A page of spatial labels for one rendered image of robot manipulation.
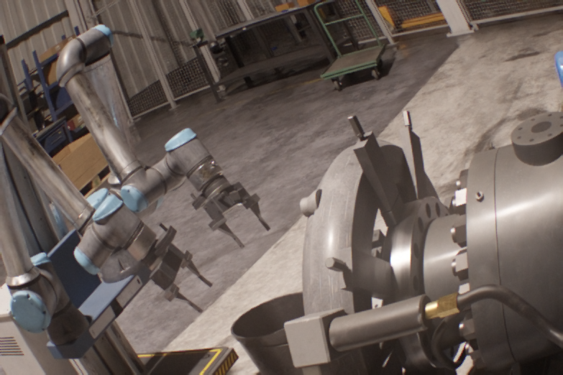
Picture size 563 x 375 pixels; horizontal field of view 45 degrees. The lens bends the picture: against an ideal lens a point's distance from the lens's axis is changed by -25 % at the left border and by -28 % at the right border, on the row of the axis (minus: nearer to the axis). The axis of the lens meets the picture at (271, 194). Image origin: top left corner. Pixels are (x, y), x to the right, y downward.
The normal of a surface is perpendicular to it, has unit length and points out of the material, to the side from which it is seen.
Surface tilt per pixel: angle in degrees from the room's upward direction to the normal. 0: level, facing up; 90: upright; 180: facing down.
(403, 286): 55
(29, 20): 90
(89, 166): 90
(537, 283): 74
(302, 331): 68
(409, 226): 19
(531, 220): 48
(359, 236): 90
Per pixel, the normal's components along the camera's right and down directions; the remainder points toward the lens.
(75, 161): 0.84, -0.24
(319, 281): -0.57, -0.23
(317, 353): -0.51, 0.05
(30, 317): 0.05, 0.35
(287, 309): -0.24, 0.32
